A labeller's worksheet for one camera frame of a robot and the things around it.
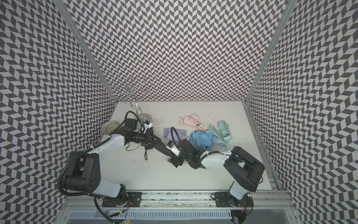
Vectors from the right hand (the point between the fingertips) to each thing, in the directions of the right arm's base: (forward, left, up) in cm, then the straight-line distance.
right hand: (173, 155), depth 86 cm
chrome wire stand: (+29, +26, +29) cm, 48 cm away
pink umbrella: (+27, -13, +1) cm, 30 cm away
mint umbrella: (+17, -34, 0) cm, 38 cm away
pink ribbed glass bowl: (+24, +50, -4) cm, 56 cm away
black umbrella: (+3, +7, +6) cm, 10 cm away
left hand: (+6, +8, +8) cm, 13 cm away
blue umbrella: (+9, -20, +4) cm, 23 cm away
